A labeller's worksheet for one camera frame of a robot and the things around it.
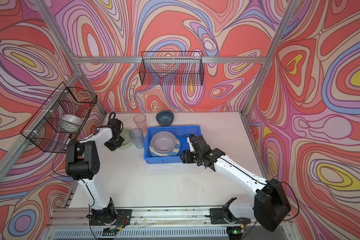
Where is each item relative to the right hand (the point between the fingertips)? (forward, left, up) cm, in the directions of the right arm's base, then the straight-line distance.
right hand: (186, 159), depth 82 cm
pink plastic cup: (+26, +29, +4) cm, 39 cm away
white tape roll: (+9, +55, +23) cm, 60 cm away
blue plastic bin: (+24, +2, -6) cm, 25 cm away
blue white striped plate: (+8, +7, -6) cm, 12 cm away
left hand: (+17, +44, -7) cm, 47 cm away
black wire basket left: (+5, +66, +23) cm, 70 cm away
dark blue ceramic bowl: (+40, +15, -8) cm, 44 cm away
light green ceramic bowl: (+21, +39, -3) cm, 45 cm away
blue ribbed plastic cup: (+20, +32, -4) cm, 38 cm away
